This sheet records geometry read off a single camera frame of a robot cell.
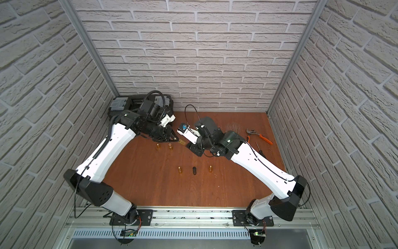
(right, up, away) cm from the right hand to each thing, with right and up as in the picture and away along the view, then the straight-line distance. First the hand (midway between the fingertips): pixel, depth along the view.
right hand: (193, 140), depth 69 cm
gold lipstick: (-6, -1, +4) cm, 7 cm away
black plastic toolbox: (-50, +22, +31) cm, 63 cm away
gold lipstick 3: (+9, -19, +18) cm, 28 cm away
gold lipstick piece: (-16, -7, +26) cm, 32 cm away
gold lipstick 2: (-9, -19, +17) cm, 27 cm away
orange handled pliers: (+41, +2, +41) cm, 58 cm away
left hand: (-6, +1, +2) cm, 6 cm away
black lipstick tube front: (0, -18, +15) cm, 23 cm away
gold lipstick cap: (-25, -6, +29) cm, 38 cm away
